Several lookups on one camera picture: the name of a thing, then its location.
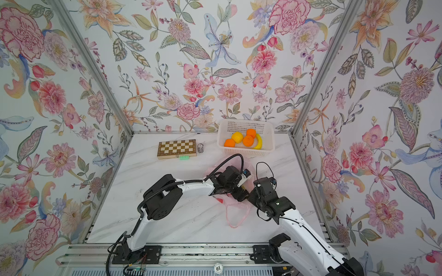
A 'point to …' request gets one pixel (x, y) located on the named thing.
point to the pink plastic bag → (226, 199)
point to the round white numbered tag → (218, 268)
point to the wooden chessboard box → (172, 149)
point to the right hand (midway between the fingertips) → (250, 192)
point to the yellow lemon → (237, 137)
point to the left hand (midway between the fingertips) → (248, 191)
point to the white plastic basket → (227, 127)
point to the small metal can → (200, 148)
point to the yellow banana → (259, 146)
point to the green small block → (184, 157)
